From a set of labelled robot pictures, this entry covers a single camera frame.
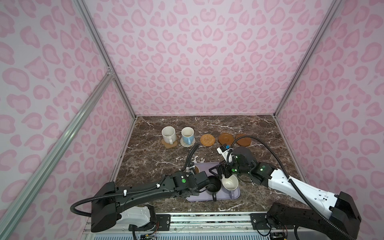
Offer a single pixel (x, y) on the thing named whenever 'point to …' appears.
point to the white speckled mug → (169, 134)
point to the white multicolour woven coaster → (190, 145)
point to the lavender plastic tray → (223, 194)
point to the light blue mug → (187, 135)
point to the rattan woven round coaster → (207, 140)
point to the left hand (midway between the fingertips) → (195, 186)
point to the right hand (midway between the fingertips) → (215, 166)
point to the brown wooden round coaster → (226, 138)
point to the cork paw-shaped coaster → (168, 145)
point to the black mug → (214, 186)
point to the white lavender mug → (230, 184)
